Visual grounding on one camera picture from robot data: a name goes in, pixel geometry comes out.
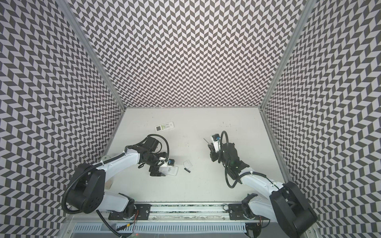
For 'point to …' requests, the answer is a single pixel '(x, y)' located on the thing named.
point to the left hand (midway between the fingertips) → (164, 165)
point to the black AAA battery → (188, 170)
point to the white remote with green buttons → (164, 126)
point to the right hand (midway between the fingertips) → (210, 148)
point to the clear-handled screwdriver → (209, 143)
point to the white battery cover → (187, 164)
